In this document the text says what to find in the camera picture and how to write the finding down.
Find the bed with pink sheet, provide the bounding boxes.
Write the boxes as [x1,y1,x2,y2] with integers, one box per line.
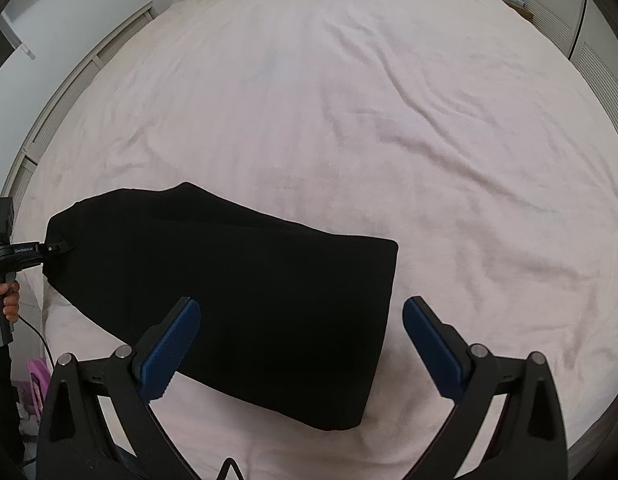
[25,0,618,480]

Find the black pants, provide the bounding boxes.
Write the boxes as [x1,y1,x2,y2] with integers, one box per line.
[41,181,400,432]

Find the person's left hand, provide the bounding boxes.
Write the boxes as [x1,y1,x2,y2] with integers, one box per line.
[0,281,21,327]

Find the black cable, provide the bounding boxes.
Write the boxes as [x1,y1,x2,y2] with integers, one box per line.
[16,314,56,370]

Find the person's dark clothing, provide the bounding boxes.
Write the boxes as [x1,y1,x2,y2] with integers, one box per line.
[0,325,27,480]

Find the white wardrobe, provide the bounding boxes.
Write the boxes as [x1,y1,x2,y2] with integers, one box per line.
[506,0,618,128]

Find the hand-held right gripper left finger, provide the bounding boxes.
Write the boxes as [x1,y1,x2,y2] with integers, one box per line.
[36,297,210,480]

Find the pink plastic item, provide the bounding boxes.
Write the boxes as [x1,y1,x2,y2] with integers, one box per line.
[25,357,53,420]

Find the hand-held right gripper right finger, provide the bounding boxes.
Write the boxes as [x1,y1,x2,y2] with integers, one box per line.
[402,296,570,480]

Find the wooden nightstand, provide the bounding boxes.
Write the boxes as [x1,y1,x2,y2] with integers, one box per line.
[486,0,536,22]

